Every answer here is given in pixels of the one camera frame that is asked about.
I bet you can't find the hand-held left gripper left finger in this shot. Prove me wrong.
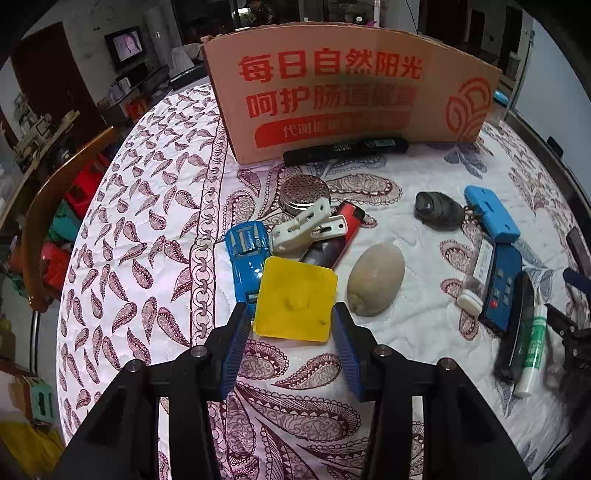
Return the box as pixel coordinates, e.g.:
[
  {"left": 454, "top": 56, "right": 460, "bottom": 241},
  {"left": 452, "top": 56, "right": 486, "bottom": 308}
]
[{"left": 53, "top": 302, "right": 252, "bottom": 480}]

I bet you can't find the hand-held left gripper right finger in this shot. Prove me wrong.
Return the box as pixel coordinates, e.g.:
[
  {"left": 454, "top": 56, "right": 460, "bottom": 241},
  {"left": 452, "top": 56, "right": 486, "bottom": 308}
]
[{"left": 332, "top": 302, "right": 534, "bottom": 480}]

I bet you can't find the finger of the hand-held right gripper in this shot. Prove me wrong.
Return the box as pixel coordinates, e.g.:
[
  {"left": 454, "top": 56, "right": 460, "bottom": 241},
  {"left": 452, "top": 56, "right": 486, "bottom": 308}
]
[
  {"left": 545, "top": 302, "right": 591, "bottom": 370},
  {"left": 563, "top": 228, "right": 591, "bottom": 297}
]

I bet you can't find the white and green tube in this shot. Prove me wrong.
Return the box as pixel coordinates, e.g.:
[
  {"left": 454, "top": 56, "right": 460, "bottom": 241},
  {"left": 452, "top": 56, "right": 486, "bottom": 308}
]
[{"left": 514, "top": 303, "right": 549, "bottom": 398}]

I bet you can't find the yellow square sponge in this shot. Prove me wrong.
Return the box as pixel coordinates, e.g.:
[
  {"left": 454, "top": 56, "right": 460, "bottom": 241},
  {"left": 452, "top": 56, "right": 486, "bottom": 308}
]
[{"left": 252, "top": 256, "right": 339, "bottom": 343}]

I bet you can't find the cardboard box with red print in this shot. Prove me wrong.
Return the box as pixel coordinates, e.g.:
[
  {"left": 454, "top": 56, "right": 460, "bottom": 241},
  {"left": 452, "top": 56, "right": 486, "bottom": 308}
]
[{"left": 202, "top": 22, "right": 504, "bottom": 166}]

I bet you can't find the black comb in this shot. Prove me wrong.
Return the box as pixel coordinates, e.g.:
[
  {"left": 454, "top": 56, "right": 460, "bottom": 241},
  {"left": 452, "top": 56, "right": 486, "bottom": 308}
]
[{"left": 493, "top": 271, "right": 536, "bottom": 384}]

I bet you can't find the beige oval stone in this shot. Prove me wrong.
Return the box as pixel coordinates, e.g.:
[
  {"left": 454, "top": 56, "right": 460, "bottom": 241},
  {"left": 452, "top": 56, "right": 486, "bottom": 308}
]
[{"left": 347, "top": 243, "right": 407, "bottom": 318}]

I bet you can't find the blue handheld device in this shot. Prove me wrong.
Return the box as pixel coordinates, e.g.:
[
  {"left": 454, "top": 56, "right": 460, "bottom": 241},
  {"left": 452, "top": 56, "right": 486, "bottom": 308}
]
[{"left": 478, "top": 242, "right": 524, "bottom": 330}]

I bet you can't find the blue toy car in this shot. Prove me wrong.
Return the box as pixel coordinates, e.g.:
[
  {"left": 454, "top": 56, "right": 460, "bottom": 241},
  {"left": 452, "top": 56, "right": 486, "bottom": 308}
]
[{"left": 225, "top": 220, "right": 269, "bottom": 305}]

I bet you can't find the black rectangular object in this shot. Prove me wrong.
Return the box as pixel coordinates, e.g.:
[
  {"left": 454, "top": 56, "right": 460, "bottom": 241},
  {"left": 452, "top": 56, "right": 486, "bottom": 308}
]
[{"left": 299, "top": 235, "right": 349, "bottom": 271}]

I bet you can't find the clear vial with white cap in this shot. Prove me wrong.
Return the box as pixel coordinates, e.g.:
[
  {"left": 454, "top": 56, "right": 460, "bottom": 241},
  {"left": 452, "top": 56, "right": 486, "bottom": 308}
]
[{"left": 457, "top": 237, "right": 495, "bottom": 315}]

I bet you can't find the blue plastic case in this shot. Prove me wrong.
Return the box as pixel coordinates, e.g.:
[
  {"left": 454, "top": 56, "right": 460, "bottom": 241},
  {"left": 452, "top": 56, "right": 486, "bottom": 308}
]
[{"left": 464, "top": 185, "right": 522, "bottom": 242}]

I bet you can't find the white clothes clip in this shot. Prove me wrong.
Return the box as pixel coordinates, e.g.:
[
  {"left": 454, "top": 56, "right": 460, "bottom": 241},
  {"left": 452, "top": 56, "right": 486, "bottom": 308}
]
[{"left": 271, "top": 198, "right": 348, "bottom": 258}]

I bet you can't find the red lighter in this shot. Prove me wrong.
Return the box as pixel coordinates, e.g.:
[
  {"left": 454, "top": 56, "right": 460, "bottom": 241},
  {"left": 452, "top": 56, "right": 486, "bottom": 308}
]
[{"left": 330, "top": 202, "right": 366, "bottom": 241}]

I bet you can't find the black key fob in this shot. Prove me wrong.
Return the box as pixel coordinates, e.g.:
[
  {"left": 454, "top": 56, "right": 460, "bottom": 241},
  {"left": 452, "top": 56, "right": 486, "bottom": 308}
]
[{"left": 414, "top": 191, "right": 465, "bottom": 232}]

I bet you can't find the round metal tin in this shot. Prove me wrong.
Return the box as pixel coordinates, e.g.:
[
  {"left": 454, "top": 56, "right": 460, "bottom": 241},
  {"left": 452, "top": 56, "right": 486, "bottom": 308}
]
[{"left": 278, "top": 175, "right": 332, "bottom": 217}]

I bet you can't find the green plastic stool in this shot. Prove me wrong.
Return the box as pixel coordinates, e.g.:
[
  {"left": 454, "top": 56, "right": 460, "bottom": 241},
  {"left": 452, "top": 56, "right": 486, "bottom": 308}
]
[{"left": 25, "top": 376, "right": 58, "bottom": 430}]

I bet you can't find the red plastic stool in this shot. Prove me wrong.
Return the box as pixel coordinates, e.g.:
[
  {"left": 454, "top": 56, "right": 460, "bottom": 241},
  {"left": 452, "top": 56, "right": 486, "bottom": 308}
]
[
  {"left": 39, "top": 242, "right": 70, "bottom": 289},
  {"left": 65, "top": 154, "right": 109, "bottom": 217}
]

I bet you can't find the whiteboard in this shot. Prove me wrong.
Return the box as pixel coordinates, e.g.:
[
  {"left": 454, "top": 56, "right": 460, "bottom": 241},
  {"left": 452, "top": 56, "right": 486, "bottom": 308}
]
[{"left": 510, "top": 9, "right": 591, "bottom": 158}]

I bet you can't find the long black bar device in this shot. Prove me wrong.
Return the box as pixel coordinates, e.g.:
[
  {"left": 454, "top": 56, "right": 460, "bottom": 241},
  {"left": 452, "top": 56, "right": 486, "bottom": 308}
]
[{"left": 283, "top": 135, "right": 409, "bottom": 167}]

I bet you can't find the teal plastic stool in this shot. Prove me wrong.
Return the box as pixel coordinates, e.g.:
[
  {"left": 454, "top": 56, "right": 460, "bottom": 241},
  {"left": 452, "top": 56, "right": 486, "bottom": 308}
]
[{"left": 48, "top": 205, "right": 84, "bottom": 241}]

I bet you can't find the yellow bag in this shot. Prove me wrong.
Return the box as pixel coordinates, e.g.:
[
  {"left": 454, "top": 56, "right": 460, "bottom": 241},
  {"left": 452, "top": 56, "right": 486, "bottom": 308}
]
[{"left": 0, "top": 420, "right": 65, "bottom": 480}]

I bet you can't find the wooden chair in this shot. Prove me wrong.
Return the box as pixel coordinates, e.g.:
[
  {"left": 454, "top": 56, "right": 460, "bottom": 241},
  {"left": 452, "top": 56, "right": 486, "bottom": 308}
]
[{"left": 21, "top": 126, "right": 122, "bottom": 315}]

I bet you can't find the black flat object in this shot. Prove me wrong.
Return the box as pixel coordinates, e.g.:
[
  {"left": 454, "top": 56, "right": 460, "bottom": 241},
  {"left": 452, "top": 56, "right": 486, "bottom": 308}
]
[{"left": 168, "top": 65, "right": 208, "bottom": 90}]

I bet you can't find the wooden shelf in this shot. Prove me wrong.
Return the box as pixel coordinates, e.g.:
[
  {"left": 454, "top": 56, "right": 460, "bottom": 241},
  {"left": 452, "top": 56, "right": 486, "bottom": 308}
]
[{"left": 11, "top": 111, "right": 77, "bottom": 171}]

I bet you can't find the white cloth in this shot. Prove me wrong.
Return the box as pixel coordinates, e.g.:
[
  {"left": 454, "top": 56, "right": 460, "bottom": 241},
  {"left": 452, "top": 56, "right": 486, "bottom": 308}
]
[{"left": 171, "top": 46, "right": 204, "bottom": 70}]

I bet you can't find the television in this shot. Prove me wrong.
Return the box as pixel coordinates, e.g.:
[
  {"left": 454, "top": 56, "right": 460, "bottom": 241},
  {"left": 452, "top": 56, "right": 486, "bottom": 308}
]
[{"left": 105, "top": 28, "right": 145, "bottom": 70}]

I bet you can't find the white standing air conditioner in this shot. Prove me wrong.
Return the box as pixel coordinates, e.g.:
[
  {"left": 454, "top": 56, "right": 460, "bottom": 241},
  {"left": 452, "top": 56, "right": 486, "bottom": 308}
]
[{"left": 143, "top": 7, "right": 174, "bottom": 68}]

